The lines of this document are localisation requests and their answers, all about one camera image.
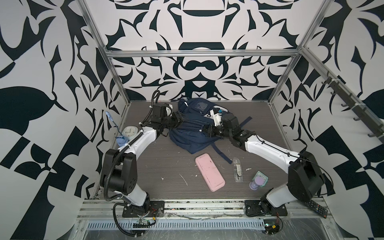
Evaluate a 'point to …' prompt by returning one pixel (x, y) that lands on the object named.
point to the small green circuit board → (271, 226)
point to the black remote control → (317, 208)
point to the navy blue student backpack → (187, 137)
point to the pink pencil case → (209, 171)
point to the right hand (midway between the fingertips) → (202, 127)
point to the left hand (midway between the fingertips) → (187, 115)
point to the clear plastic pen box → (238, 170)
